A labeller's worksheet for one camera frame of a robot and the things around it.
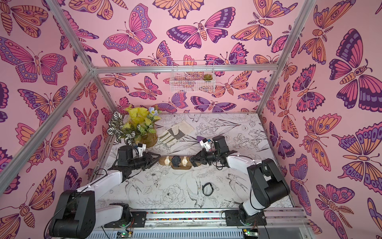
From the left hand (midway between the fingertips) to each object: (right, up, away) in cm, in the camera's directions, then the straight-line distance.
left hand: (161, 156), depth 85 cm
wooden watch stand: (+16, -7, +5) cm, 18 cm away
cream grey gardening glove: (+2, +10, +21) cm, 24 cm away
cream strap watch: (+3, -2, +1) cm, 4 cm away
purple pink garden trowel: (+23, +9, +22) cm, 33 cm away
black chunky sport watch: (+9, -2, 0) cm, 9 cm away
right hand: (+18, -1, -1) cm, 19 cm away
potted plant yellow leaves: (-17, +17, +7) cm, 25 cm away
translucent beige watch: (+14, -3, 0) cm, 14 cm away
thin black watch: (+24, -17, -2) cm, 29 cm away
